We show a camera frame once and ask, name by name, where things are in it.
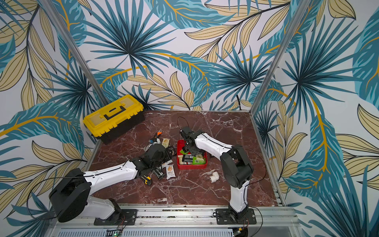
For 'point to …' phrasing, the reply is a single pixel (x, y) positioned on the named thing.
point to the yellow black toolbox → (107, 123)
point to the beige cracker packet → (165, 142)
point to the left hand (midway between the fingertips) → (171, 154)
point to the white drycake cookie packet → (170, 171)
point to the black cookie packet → (158, 174)
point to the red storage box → (180, 143)
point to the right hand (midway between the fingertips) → (199, 147)
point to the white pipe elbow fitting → (214, 177)
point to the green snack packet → (196, 161)
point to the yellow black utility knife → (147, 179)
